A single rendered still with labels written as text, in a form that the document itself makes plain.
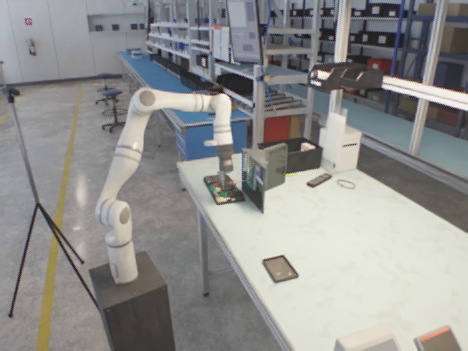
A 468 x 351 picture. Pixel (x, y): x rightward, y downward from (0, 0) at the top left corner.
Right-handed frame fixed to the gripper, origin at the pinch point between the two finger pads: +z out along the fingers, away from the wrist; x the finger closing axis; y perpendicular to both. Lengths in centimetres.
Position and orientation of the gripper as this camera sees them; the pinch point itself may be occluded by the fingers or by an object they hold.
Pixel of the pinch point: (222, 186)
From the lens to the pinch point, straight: 143.8
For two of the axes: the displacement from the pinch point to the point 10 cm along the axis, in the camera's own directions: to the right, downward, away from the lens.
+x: -3.3, -1.1, 9.4
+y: 9.4, -1.5, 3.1
